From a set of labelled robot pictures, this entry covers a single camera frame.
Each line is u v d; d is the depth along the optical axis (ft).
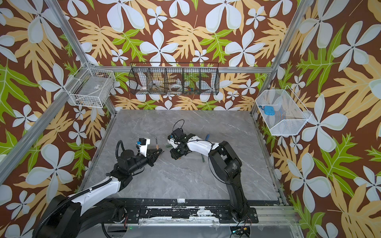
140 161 2.31
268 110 2.79
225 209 2.51
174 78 3.18
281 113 2.69
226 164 1.71
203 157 3.13
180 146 2.33
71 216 1.34
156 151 2.55
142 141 2.30
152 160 2.36
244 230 2.36
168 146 3.30
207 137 3.42
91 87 2.80
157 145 2.54
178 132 2.58
